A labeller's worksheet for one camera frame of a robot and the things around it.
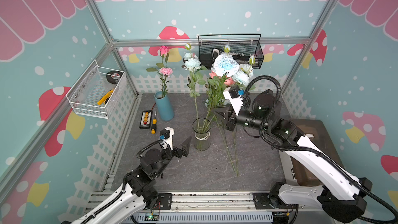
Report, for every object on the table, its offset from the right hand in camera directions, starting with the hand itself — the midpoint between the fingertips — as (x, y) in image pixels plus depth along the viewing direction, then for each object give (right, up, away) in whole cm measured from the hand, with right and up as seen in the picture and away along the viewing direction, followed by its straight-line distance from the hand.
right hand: (212, 110), depth 57 cm
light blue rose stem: (+11, -24, +34) cm, 43 cm away
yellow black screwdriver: (-36, -10, +45) cm, 59 cm away
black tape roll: (-51, +17, +24) cm, 59 cm away
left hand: (-13, -13, +15) cm, 23 cm away
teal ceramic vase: (-27, +2, +35) cm, 45 cm away
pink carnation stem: (-23, +20, +25) cm, 40 cm away
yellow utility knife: (-50, +6, +16) cm, 53 cm away
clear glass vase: (-4, -9, +25) cm, 27 cm away
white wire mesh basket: (-57, +9, +21) cm, 61 cm away
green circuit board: (-28, -51, +15) cm, 60 cm away
